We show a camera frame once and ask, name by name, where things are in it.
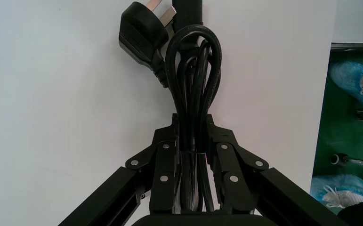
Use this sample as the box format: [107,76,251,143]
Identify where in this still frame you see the chrome chair base with casters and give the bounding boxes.
[330,107,363,195]

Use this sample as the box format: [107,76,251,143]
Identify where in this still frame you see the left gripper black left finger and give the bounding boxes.
[58,113,182,226]

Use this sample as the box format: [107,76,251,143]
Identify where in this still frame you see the large blue shoe cover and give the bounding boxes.
[328,61,363,114]
[309,174,363,210]

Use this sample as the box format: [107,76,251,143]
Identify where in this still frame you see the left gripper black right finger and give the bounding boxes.
[206,113,350,226]

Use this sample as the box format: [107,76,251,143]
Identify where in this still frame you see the black power cord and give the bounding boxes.
[118,0,222,214]

